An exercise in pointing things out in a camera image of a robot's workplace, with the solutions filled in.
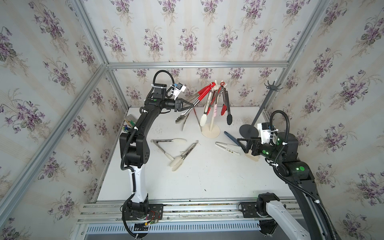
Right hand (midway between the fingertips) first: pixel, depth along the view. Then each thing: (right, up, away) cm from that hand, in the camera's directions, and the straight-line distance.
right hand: (248, 139), depth 70 cm
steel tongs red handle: (-22, +23, +10) cm, 34 cm away
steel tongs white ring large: (-20, +10, +14) cm, 26 cm away
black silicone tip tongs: (-5, +11, +14) cm, 19 cm away
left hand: (-27, +17, +10) cm, 33 cm away
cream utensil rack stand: (-13, +2, +35) cm, 37 cm away
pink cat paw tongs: (-14, +18, +7) cm, 24 cm away
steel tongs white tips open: (-39, -4, +29) cm, 48 cm away
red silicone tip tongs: (-8, +17, +16) cm, 25 cm away
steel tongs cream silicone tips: (-36, -15, +17) cm, 42 cm away
